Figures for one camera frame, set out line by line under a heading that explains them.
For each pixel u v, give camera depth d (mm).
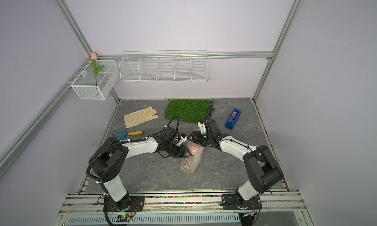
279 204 740
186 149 808
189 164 782
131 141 540
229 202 738
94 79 887
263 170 446
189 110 1087
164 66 1046
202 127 832
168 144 778
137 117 1091
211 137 680
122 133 1006
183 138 852
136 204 738
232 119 1019
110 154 470
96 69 896
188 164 785
